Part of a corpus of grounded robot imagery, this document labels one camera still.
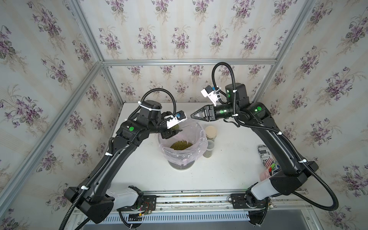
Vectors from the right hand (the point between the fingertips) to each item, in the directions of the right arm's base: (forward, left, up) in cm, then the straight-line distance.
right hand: (197, 116), depth 61 cm
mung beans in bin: (+5, +8, -36) cm, 38 cm away
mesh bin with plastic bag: (-12, +6, -18) cm, 22 cm away
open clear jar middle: (0, -9, -37) cm, 38 cm away
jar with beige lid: (+8, -10, -24) cm, 27 cm away
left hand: (+2, +9, -7) cm, 11 cm away
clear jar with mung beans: (-2, +10, -6) cm, 12 cm away
